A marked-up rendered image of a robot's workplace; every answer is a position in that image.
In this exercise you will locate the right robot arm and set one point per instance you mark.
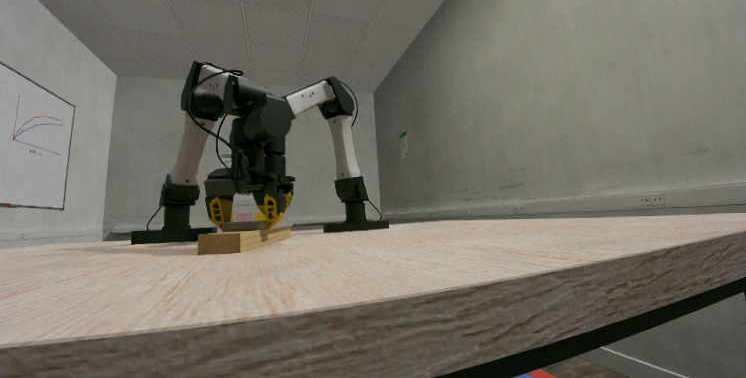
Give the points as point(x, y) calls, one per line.
point(262, 119)

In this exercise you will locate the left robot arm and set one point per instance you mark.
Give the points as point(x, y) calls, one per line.
point(349, 184)

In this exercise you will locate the light wooden beam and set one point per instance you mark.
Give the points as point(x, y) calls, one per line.
point(241, 241)

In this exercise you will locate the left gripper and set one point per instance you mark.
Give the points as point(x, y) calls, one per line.
point(277, 165)

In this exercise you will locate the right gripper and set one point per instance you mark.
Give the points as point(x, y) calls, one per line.
point(267, 179)

